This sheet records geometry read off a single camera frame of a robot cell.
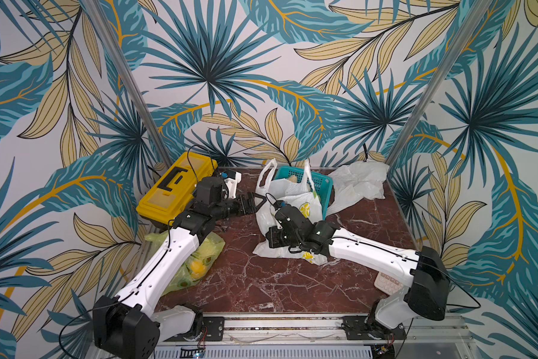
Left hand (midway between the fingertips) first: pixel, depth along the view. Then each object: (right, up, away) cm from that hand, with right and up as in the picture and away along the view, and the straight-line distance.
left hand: (257, 204), depth 73 cm
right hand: (+2, -11, +4) cm, 12 cm away
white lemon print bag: (+15, +4, +9) cm, 18 cm away
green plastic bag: (-20, -18, +10) cm, 29 cm away
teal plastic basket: (+29, +7, +33) cm, 44 cm away
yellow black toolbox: (-33, +5, +15) cm, 37 cm away
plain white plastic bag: (+44, +9, +30) cm, 54 cm away
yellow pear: (-22, -24, +7) cm, 33 cm away
